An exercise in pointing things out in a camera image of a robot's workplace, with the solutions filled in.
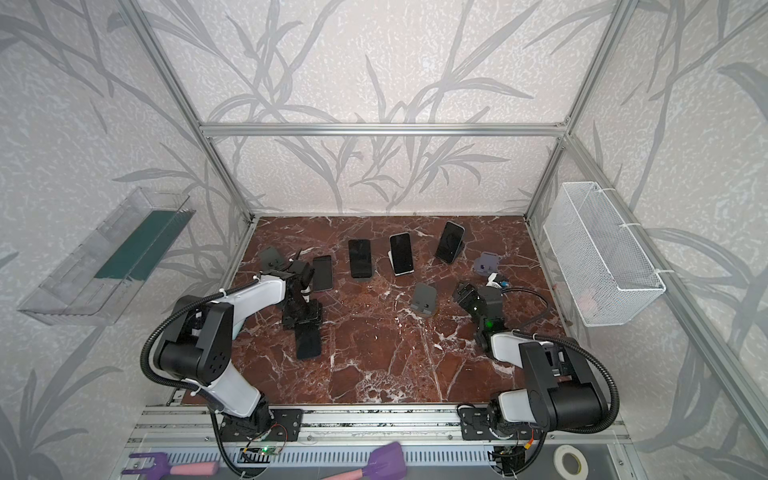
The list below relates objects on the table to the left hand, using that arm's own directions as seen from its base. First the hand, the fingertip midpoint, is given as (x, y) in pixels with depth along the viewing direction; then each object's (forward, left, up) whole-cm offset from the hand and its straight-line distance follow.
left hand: (317, 313), depth 92 cm
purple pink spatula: (-37, -23, +1) cm, 44 cm away
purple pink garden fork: (-39, +29, 0) cm, 48 cm away
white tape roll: (-34, -65, +1) cm, 73 cm away
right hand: (+10, -46, +6) cm, 48 cm away
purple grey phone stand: (+18, -55, +3) cm, 58 cm away
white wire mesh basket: (-7, -69, +34) cm, 78 cm away
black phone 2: (+13, 0, +1) cm, 13 cm away
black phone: (-8, +1, -1) cm, 8 cm away
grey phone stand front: (+4, -34, +3) cm, 34 cm away
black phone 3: (+28, -44, +2) cm, 52 cm away
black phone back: (+20, -12, +2) cm, 23 cm away
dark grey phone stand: (+21, +21, -2) cm, 30 cm away
